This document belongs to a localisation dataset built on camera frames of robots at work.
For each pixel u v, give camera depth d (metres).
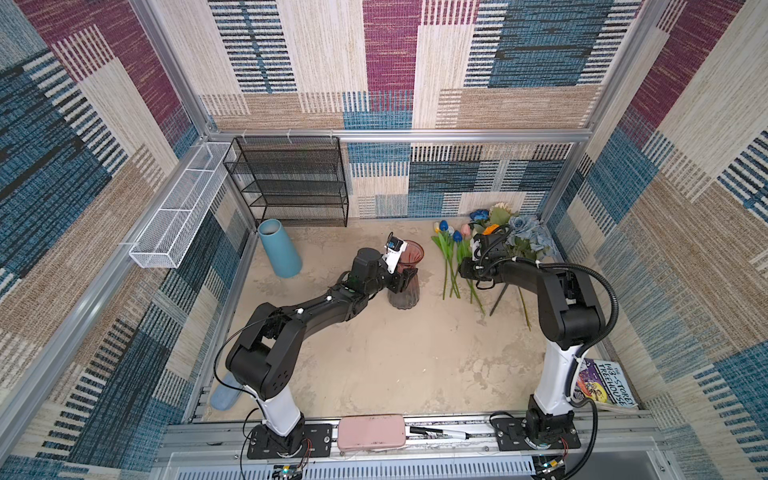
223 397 0.77
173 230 0.94
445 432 0.74
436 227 1.15
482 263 0.85
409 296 0.92
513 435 0.73
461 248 1.07
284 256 0.99
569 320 0.53
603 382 0.80
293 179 1.09
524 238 1.01
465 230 1.15
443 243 1.08
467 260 0.94
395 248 0.77
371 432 0.74
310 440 0.73
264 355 0.46
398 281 0.79
